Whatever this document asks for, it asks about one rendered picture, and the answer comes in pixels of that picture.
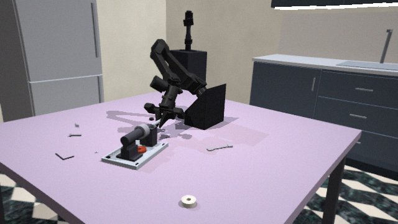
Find orange-red ring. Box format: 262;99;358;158
138;146;147;154

